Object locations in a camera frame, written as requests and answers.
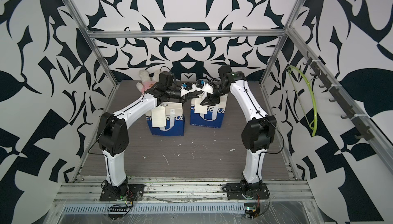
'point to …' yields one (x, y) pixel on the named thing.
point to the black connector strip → (118, 209)
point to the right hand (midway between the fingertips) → (204, 94)
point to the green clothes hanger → (288, 68)
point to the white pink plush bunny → (147, 82)
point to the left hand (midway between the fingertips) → (198, 91)
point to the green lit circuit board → (249, 208)
